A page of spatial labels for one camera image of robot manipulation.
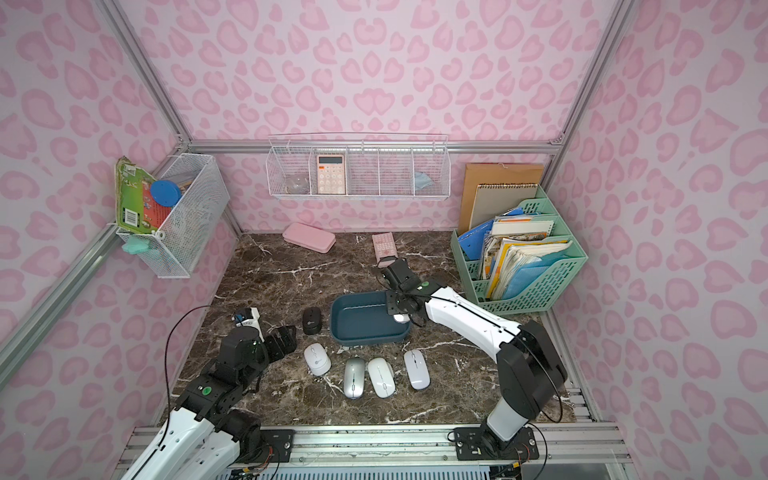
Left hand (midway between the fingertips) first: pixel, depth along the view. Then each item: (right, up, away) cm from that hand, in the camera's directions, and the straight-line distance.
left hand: (282, 328), depth 79 cm
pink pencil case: (-3, +26, +39) cm, 47 cm away
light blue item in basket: (+39, +44, +21) cm, 63 cm away
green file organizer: (+72, +8, +9) cm, 73 cm away
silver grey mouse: (+19, -14, +3) cm, 24 cm away
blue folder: (+56, +23, +21) cm, 64 cm away
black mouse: (+4, -1, +13) cm, 14 cm away
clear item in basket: (-1, +42, +15) cm, 45 cm away
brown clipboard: (+62, +46, +18) cm, 79 cm away
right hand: (+30, +6, +7) cm, 32 cm away
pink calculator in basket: (+10, +45, +16) cm, 49 cm away
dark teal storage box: (+19, -1, +18) cm, 26 cm away
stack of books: (+63, +21, +1) cm, 66 cm away
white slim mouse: (+27, -14, +3) cm, 30 cm away
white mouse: (+36, -13, +5) cm, 39 cm away
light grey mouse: (+32, +2, +5) cm, 32 cm away
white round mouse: (+8, -10, +6) cm, 14 cm away
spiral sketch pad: (+62, +38, +18) cm, 75 cm away
